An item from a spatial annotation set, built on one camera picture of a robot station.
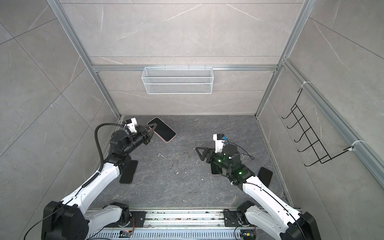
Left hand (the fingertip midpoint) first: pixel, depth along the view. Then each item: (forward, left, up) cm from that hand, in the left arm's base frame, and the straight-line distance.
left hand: (157, 121), depth 72 cm
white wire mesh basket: (+41, -8, -4) cm, 42 cm away
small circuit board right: (-45, -43, -33) cm, 71 cm away
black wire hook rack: (-16, -69, 0) cm, 71 cm away
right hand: (-9, -21, -11) cm, 26 cm away
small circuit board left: (-42, +17, -34) cm, 56 cm away
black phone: (-2, -2, -5) cm, 6 cm away
